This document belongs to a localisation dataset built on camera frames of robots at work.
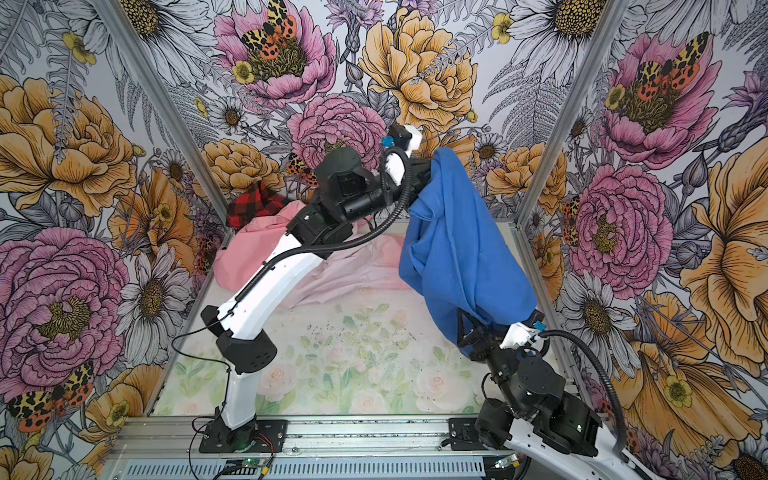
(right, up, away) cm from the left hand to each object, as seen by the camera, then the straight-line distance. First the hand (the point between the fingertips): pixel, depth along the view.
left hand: (433, 168), depth 57 cm
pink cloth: (-15, -22, +45) cm, 52 cm away
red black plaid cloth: (-55, +1, +48) cm, 73 cm away
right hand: (+8, -30, +8) cm, 32 cm away
